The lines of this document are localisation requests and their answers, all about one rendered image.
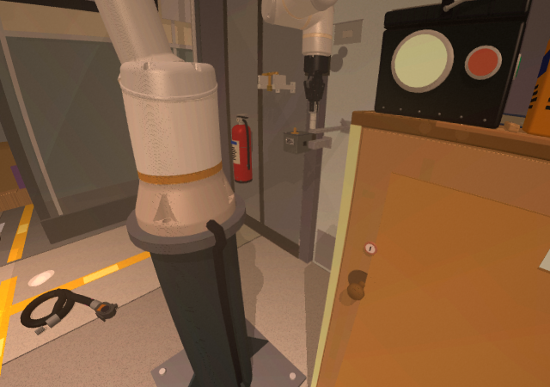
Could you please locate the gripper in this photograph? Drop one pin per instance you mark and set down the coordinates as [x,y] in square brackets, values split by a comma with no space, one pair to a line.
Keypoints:
[315,64]

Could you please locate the brass carriage key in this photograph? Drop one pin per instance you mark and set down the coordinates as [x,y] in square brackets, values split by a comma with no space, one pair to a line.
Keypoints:
[270,88]

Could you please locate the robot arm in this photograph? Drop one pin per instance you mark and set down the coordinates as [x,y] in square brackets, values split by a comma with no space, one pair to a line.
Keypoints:
[172,137]

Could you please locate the white key fork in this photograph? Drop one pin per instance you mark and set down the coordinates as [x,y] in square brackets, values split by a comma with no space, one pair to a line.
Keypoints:
[283,84]

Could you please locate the grey paddle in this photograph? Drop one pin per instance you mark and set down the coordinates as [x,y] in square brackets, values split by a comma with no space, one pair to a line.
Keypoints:
[333,127]

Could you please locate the grey latch bolt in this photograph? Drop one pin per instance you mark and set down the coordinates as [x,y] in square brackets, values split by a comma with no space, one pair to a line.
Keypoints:
[319,143]

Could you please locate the grey lock box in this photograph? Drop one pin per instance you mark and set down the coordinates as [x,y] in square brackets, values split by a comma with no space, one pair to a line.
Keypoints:
[295,142]

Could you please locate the grey vestibule door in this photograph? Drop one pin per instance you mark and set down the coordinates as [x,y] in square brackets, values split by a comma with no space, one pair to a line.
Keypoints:
[283,189]

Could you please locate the red fire extinguisher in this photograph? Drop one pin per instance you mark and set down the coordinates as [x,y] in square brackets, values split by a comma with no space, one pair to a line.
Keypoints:
[241,155]

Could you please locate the black signal lamp box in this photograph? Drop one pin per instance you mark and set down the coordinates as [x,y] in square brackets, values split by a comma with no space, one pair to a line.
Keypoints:
[447,94]

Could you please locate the white round keyhole plate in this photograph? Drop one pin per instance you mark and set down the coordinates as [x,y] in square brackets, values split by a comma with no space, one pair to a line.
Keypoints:
[370,248]

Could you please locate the small tan block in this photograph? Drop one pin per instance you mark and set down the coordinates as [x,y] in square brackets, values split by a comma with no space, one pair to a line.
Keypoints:
[511,126]

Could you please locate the wooden cupboard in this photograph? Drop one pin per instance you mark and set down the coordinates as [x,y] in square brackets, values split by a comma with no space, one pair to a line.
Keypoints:
[429,253]

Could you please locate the brown round cupboard knob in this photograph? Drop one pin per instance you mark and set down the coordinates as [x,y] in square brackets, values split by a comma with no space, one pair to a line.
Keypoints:
[356,291]

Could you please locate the orange box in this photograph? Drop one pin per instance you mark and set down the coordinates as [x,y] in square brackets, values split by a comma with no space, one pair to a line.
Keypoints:
[539,103]

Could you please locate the large glazed partition window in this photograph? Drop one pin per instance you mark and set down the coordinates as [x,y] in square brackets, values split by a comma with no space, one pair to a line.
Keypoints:
[77,124]

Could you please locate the white paper sheet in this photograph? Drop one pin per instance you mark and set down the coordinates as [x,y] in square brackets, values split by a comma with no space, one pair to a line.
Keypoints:
[545,261]

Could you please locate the white round floor disc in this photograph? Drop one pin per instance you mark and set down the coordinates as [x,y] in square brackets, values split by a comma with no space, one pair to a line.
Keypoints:
[41,278]

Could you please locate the grey wall plate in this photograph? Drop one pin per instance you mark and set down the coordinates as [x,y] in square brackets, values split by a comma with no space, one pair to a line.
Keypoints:
[348,31]

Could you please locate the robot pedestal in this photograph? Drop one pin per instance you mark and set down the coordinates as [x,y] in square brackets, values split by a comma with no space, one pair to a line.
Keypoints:
[193,301]

